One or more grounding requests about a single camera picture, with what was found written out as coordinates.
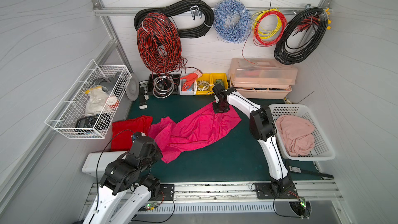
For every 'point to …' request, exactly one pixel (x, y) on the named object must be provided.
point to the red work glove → (190, 79)
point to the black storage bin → (175, 80)
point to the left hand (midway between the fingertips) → (161, 149)
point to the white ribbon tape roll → (203, 85)
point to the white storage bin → (192, 90)
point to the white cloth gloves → (96, 100)
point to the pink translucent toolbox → (262, 78)
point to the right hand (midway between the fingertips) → (217, 109)
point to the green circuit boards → (218, 81)
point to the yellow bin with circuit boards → (218, 78)
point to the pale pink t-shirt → (297, 134)
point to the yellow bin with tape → (205, 76)
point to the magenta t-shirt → (193, 132)
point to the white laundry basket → (323, 149)
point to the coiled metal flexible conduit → (163, 86)
